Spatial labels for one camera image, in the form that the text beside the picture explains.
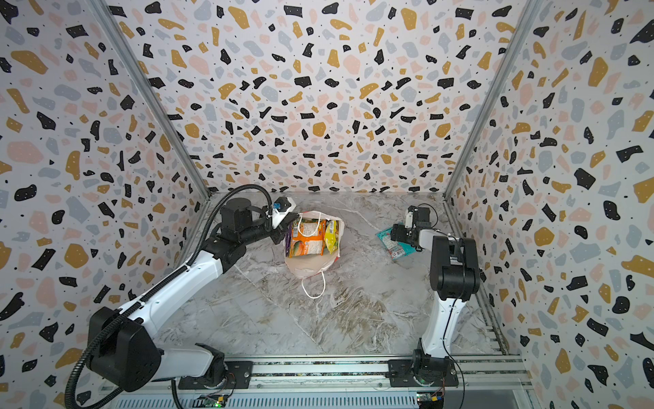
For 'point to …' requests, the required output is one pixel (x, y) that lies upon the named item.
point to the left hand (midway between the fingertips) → (298, 213)
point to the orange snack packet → (306, 237)
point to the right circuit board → (430, 400)
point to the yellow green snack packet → (331, 235)
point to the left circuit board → (210, 400)
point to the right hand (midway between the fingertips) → (402, 231)
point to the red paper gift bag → (308, 267)
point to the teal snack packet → (397, 250)
